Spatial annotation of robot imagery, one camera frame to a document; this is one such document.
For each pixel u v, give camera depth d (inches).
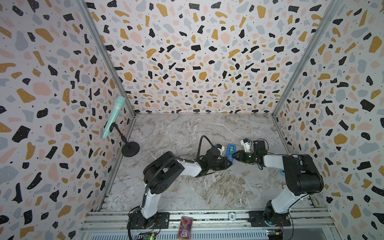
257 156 30.7
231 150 37.4
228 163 31.7
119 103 30.2
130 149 39.2
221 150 33.6
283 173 21.1
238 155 35.1
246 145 35.6
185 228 27.6
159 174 18.9
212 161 28.3
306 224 29.5
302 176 19.2
